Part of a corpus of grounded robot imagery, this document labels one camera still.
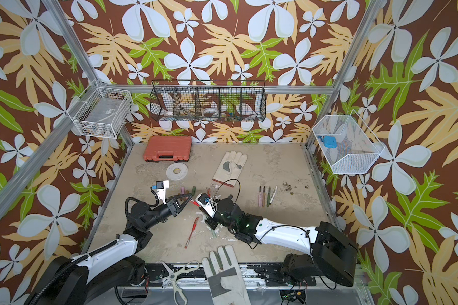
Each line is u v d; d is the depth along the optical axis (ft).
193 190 3.24
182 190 3.24
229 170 3.53
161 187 2.31
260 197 3.17
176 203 2.32
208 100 3.18
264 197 3.17
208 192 3.23
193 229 2.83
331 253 1.36
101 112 2.82
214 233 2.78
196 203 2.18
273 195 3.20
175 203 2.31
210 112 3.23
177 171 3.53
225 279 2.40
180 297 2.27
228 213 1.87
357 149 2.59
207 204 2.10
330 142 2.84
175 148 3.82
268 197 3.20
